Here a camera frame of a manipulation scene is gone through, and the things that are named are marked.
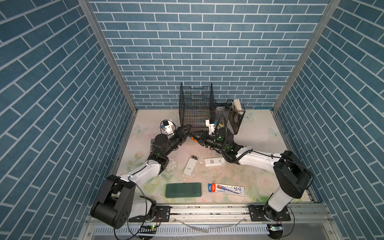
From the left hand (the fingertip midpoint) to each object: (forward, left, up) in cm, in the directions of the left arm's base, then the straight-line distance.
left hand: (192, 128), depth 77 cm
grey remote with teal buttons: (-9, +1, -25) cm, 26 cm away
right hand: (-2, +2, -1) cm, 3 cm away
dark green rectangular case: (-24, +10, -25) cm, 36 cm away
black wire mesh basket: (+47, -4, -28) cm, 55 cm away
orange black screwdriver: (-6, -1, -2) cm, 6 cm away
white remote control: (-7, -14, -24) cm, 29 cm away
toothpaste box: (-23, -19, -24) cm, 38 cm away
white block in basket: (+22, -29, -5) cm, 37 cm away
